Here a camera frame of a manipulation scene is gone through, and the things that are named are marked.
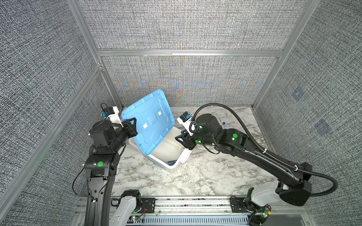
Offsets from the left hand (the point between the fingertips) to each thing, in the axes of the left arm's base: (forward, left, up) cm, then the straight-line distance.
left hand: (135, 118), depth 63 cm
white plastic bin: (+1, -15, -36) cm, 39 cm away
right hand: (-6, -19, -6) cm, 21 cm away
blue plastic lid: (+6, -7, -9) cm, 13 cm away
